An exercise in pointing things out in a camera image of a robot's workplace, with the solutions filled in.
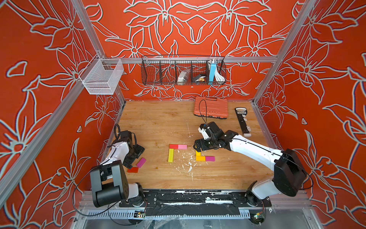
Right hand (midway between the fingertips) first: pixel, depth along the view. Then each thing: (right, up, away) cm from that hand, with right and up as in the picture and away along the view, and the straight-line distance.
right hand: (196, 146), depth 82 cm
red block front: (-38, -15, +1) cm, 40 cm away
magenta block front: (-34, -11, +5) cm, 36 cm away
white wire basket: (-63, +44, +11) cm, 77 cm away
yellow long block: (+2, -7, +7) cm, 10 cm away
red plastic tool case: (+14, +24, +26) cm, 38 cm away
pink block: (-8, -3, +11) cm, 14 cm away
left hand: (-36, -8, +6) cm, 38 cm away
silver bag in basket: (-8, +43, +9) cm, 45 cm away
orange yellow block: (+3, -9, +5) cm, 11 cm away
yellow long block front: (-16, -7, +6) cm, 18 cm away
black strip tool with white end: (+39, +20, +28) cm, 52 cm away
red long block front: (-13, -3, +11) cm, 18 cm away
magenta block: (+9, -9, +4) cm, 13 cm away
